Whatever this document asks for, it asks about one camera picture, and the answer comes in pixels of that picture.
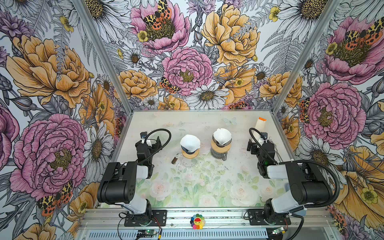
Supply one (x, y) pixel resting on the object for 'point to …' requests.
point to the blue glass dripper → (188, 152)
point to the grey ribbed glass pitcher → (223, 156)
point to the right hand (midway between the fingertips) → (257, 143)
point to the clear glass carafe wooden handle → (186, 162)
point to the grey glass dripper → (219, 144)
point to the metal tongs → (278, 155)
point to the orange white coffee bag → (260, 125)
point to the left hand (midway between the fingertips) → (152, 141)
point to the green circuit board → (147, 232)
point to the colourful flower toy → (197, 221)
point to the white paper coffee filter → (190, 142)
